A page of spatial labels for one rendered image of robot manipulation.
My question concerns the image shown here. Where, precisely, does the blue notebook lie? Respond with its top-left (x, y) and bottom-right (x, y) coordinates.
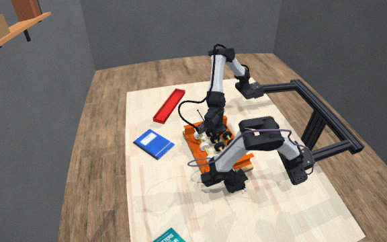
top-left (133, 129), bottom-right (175, 160)

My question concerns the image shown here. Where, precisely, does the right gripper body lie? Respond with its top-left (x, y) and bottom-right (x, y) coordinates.
top-left (197, 119), bottom-right (226, 134)

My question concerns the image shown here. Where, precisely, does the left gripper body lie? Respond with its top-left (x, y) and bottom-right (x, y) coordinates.
top-left (223, 169), bottom-right (248, 193)

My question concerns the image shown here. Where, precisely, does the teal paperback book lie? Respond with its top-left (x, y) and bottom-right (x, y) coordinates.
top-left (153, 228), bottom-right (185, 242)

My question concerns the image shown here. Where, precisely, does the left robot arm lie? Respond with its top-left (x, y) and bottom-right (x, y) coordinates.
top-left (201, 116), bottom-right (308, 187)

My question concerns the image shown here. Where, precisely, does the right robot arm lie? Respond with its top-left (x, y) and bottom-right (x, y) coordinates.
top-left (197, 48), bottom-right (256, 134)

